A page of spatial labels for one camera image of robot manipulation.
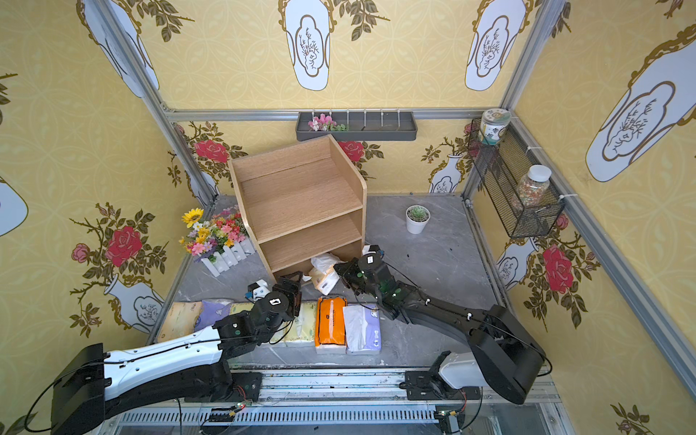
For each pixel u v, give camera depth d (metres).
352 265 0.73
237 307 0.84
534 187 0.65
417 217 1.03
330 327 0.78
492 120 0.85
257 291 0.73
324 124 0.87
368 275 0.63
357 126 0.92
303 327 0.79
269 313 0.57
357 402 0.72
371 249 0.80
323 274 0.81
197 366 0.53
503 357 0.42
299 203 0.76
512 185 0.72
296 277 0.75
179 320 0.82
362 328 0.78
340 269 0.80
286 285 0.71
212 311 0.84
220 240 0.90
